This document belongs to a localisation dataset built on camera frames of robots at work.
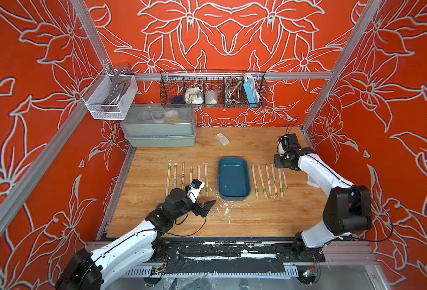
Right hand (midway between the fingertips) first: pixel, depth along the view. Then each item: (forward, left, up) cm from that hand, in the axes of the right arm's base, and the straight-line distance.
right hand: (277, 160), depth 90 cm
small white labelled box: (+21, +26, -9) cm, 35 cm away
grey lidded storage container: (+21, +69, +4) cm, 72 cm away
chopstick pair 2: (-11, +6, -11) cm, 17 cm away
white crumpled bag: (+26, +43, +21) cm, 55 cm away
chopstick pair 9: (-3, +49, -11) cm, 51 cm away
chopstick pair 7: (-1, +41, -10) cm, 42 cm away
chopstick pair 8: (-3, +45, -11) cm, 46 cm away
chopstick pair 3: (-13, +3, -11) cm, 17 cm away
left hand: (-19, +35, 0) cm, 40 cm away
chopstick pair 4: (-11, 0, -11) cm, 16 cm away
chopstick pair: (-7, +10, -11) cm, 17 cm away
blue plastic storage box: (-7, +22, -8) cm, 24 cm away
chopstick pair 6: (-11, +36, -11) cm, 39 cm away
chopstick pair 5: (-7, -3, -12) cm, 14 cm away
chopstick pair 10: (-9, +53, -11) cm, 55 cm away
